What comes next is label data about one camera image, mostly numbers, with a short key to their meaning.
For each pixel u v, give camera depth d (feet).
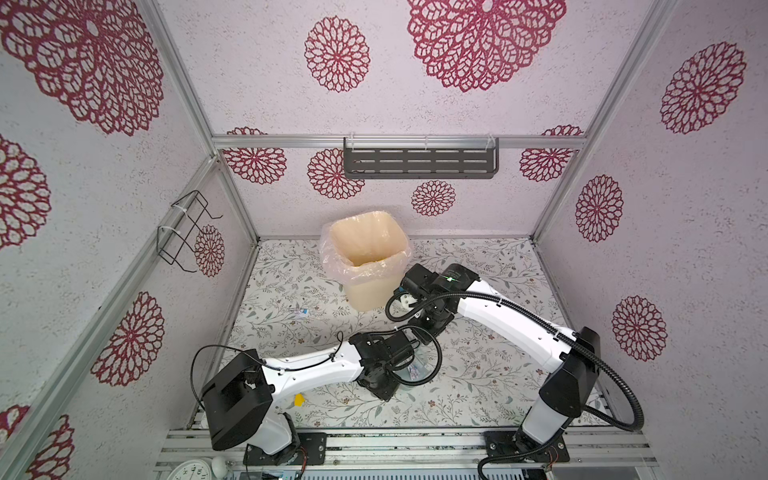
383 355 2.06
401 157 3.03
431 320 2.08
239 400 1.36
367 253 3.39
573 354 1.43
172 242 2.40
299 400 2.67
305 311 3.22
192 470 2.21
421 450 2.46
